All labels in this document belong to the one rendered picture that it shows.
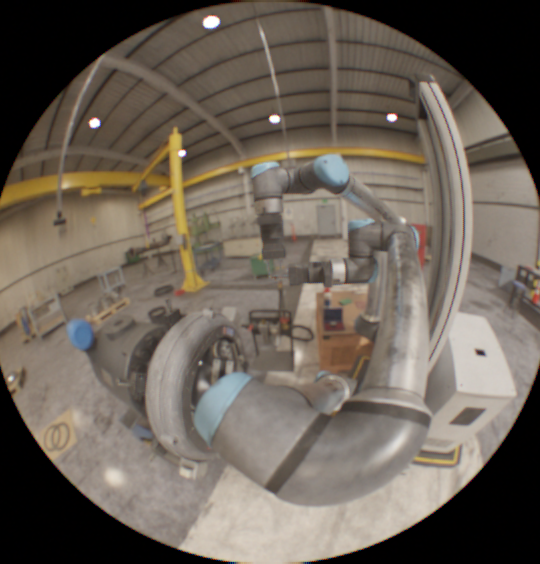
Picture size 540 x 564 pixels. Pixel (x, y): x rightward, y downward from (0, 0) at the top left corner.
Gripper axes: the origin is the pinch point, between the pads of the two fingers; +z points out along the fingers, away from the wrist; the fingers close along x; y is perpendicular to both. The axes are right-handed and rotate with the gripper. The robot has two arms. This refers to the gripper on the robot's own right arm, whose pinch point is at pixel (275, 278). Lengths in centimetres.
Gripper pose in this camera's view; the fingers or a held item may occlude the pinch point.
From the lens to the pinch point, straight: 55.7
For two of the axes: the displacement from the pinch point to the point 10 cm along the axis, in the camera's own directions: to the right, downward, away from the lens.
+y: 1.7, -3.5, 9.2
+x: -9.8, 0.4, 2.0
